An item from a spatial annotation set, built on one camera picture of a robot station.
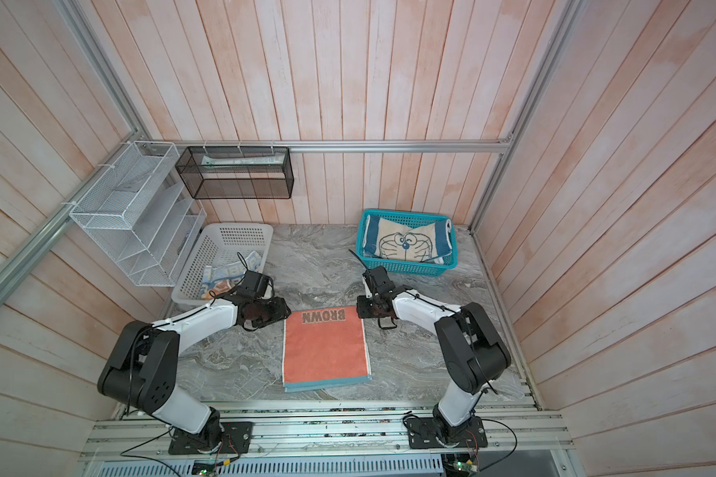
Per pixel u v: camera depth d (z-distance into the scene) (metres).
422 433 0.73
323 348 0.88
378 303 0.69
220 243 1.11
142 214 0.73
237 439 0.73
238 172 1.03
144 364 0.49
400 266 1.01
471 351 0.47
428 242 1.06
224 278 1.01
